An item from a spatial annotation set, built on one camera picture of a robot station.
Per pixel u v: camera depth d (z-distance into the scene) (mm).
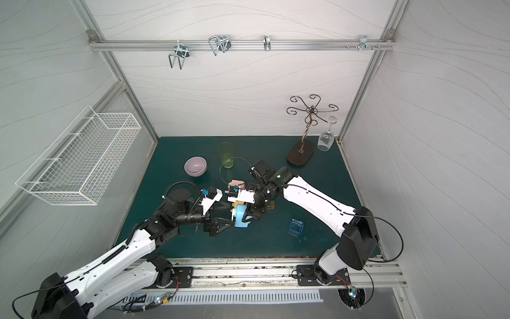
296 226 872
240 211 689
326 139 928
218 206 722
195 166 1025
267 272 752
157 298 677
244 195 638
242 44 781
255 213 637
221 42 763
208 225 631
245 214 661
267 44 781
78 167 681
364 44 768
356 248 407
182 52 784
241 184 930
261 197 637
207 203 637
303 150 1112
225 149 1031
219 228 629
